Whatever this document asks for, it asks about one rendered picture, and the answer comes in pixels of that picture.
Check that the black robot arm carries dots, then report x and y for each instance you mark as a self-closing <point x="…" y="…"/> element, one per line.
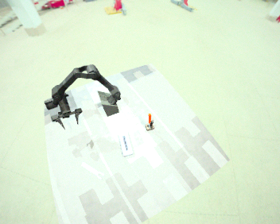
<point x="58" y="92"/>

